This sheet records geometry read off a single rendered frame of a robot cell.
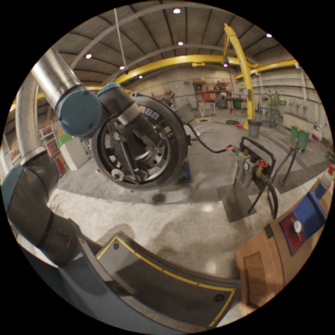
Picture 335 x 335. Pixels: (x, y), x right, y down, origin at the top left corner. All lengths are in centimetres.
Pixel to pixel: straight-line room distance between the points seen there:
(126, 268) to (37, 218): 42
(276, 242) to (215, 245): 51
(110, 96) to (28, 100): 35
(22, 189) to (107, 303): 30
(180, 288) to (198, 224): 56
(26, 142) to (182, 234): 102
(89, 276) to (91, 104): 36
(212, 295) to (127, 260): 41
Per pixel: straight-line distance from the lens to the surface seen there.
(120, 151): 66
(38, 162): 44
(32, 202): 34
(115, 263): 61
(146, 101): 57
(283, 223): 49
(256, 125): 285
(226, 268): 84
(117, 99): 36
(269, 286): 57
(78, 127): 21
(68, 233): 36
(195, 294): 51
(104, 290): 27
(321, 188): 65
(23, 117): 49
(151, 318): 25
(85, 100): 21
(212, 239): 84
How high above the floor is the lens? 81
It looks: 32 degrees down
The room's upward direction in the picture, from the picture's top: 15 degrees counter-clockwise
